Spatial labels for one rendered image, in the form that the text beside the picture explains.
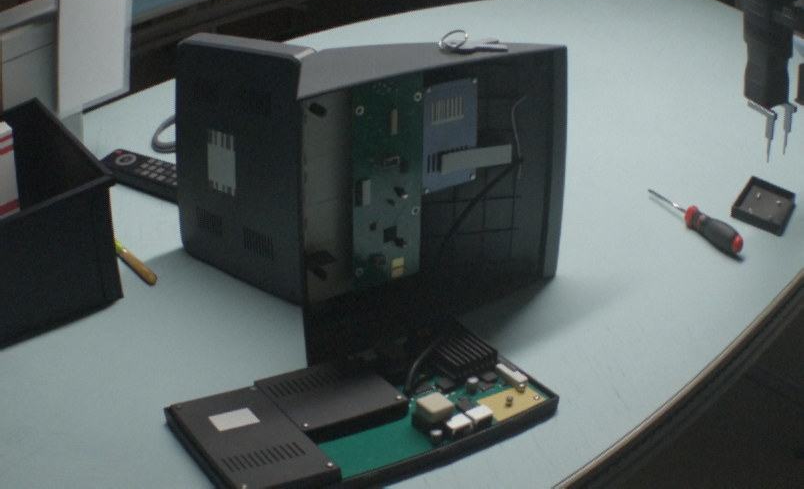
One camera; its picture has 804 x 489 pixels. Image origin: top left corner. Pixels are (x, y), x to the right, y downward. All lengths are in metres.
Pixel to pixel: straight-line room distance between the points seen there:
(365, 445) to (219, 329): 0.20
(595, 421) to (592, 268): 0.24
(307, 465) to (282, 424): 0.05
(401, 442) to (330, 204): 0.18
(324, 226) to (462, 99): 0.13
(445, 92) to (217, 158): 0.20
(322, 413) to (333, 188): 0.17
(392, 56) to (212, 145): 0.18
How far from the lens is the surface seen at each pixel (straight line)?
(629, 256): 0.95
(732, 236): 0.97
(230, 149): 0.85
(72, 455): 0.70
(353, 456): 0.68
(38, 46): 1.09
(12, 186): 1.04
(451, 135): 0.80
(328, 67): 0.74
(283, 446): 0.66
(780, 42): 1.01
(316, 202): 0.75
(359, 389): 0.72
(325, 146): 0.74
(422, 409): 0.69
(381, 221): 0.78
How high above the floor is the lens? 1.45
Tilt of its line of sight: 27 degrees down
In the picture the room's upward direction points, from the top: 1 degrees clockwise
